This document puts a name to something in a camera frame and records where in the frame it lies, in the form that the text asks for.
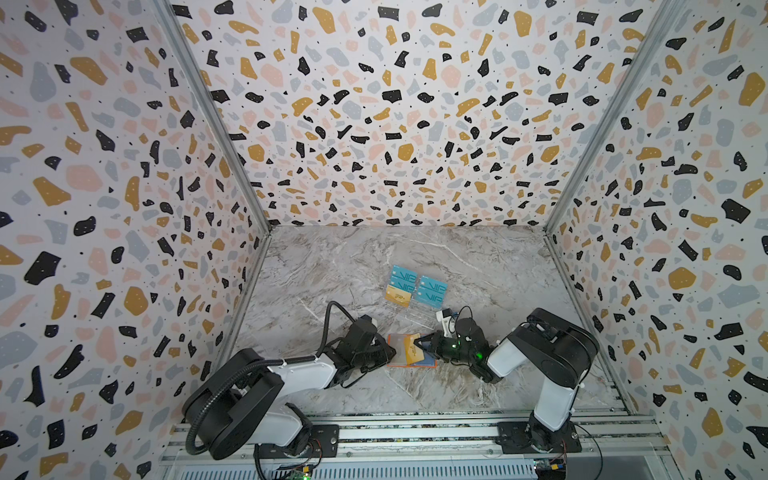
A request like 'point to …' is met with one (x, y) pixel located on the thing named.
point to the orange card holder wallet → (402, 351)
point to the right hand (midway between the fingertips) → (414, 338)
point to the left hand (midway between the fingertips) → (403, 349)
